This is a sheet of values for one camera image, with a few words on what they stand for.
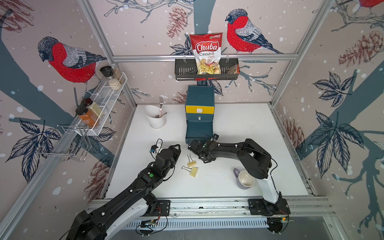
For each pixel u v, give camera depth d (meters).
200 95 0.97
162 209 0.73
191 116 1.00
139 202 0.53
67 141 0.59
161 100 1.04
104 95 0.86
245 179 0.81
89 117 0.64
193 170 0.85
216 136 0.84
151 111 1.02
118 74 0.86
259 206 0.73
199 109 0.92
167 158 0.60
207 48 0.81
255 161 0.52
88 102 0.65
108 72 0.78
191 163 0.88
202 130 0.98
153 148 0.74
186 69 0.95
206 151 0.67
